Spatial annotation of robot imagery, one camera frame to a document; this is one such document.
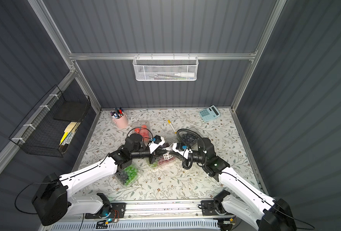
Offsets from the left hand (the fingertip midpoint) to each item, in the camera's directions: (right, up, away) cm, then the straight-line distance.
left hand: (168, 153), depth 73 cm
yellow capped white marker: (-1, +16, +39) cm, 42 cm away
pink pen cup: (-36, +15, +31) cm, 50 cm away
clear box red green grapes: (-5, -8, +12) cm, 15 cm away
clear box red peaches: (-20, +12, +30) cm, 38 cm away
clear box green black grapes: (-23, -15, +9) cm, 29 cm away
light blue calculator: (+32, +23, +42) cm, 57 cm away
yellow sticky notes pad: (-53, +12, +1) cm, 54 cm away
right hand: (+3, +1, -2) cm, 4 cm away
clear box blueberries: (+13, +5, +23) cm, 27 cm away
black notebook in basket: (-55, +22, +7) cm, 60 cm away
